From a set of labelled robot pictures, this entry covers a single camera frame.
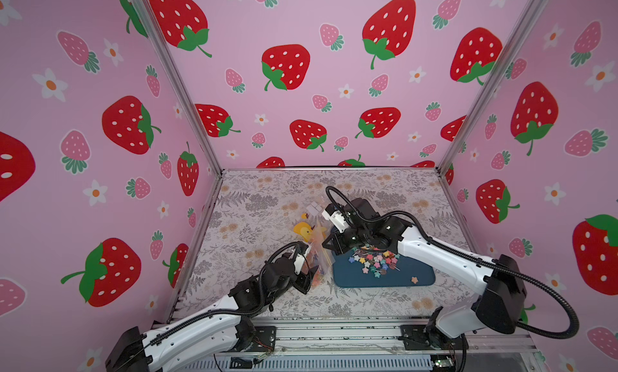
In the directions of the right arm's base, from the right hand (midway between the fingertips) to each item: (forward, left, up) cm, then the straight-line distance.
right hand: (320, 248), depth 73 cm
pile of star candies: (+6, -20, -18) cm, 28 cm away
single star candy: (-1, -34, -18) cm, 38 cm away
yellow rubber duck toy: (+16, +9, -16) cm, 24 cm away
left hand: (-1, +3, -7) cm, 8 cm away
